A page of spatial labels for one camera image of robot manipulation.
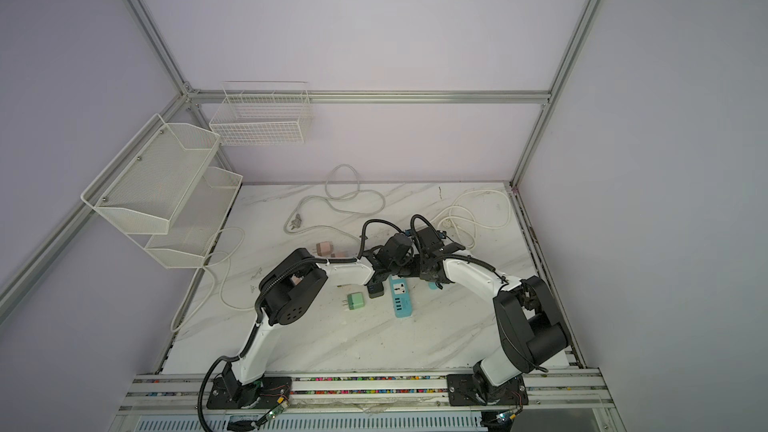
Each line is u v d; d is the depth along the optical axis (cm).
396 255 78
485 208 114
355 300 88
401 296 88
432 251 69
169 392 75
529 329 44
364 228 82
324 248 101
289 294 56
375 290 88
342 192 119
